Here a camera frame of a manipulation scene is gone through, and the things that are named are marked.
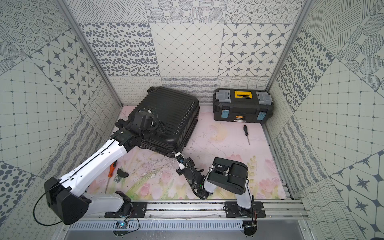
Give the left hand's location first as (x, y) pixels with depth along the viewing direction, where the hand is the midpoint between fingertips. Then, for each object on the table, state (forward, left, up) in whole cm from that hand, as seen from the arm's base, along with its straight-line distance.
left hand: (168, 128), depth 77 cm
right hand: (-6, -5, -17) cm, 19 cm away
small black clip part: (-17, +28, -22) cm, 39 cm away
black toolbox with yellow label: (+26, -52, -8) cm, 59 cm away
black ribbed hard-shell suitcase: (+16, -3, -4) cm, 17 cm away
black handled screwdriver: (+16, -49, -24) cm, 57 cm away
